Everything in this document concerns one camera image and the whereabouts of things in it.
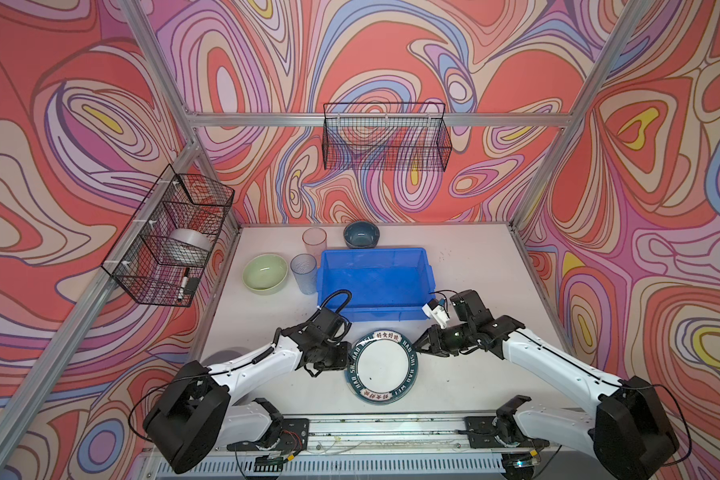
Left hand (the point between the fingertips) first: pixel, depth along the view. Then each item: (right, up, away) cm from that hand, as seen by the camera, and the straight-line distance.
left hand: (354, 361), depth 83 cm
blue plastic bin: (+10, +20, +19) cm, 29 cm away
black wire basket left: (-49, +45, -2) cm, 67 cm away
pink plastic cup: (-14, +35, +16) cm, 40 cm away
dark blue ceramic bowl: (+2, +38, +31) cm, 49 cm away
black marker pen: (-42, +23, -11) cm, 49 cm away
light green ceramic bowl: (-32, +24, +19) cm, 44 cm away
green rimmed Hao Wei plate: (+8, 0, -3) cm, 8 cm away
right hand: (+17, +4, -5) cm, 18 cm away
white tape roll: (-40, +32, -12) cm, 53 cm away
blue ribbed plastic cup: (-17, +26, +16) cm, 35 cm away
